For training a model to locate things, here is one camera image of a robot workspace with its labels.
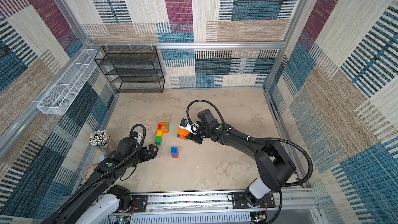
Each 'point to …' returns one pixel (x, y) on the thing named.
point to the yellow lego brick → (159, 134)
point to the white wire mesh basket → (57, 100)
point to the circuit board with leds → (257, 216)
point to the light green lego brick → (167, 127)
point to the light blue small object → (101, 157)
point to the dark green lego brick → (158, 140)
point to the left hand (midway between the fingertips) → (152, 150)
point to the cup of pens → (101, 139)
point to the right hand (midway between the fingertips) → (191, 133)
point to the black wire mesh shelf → (131, 68)
